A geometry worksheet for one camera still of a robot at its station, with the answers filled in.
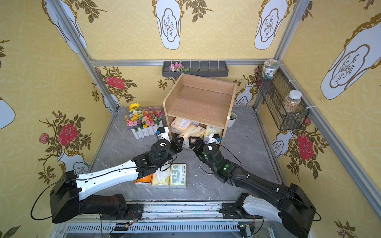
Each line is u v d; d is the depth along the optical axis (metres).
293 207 0.40
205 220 0.72
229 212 0.72
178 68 0.88
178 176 0.80
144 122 0.93
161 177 0.78
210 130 0.80
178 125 0.82
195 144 0.69
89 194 0.44
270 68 0.85
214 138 0.71
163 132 0.69
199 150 0.68
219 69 0.92
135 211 0.73
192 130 0.80
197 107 0.78
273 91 1.00
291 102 0.65
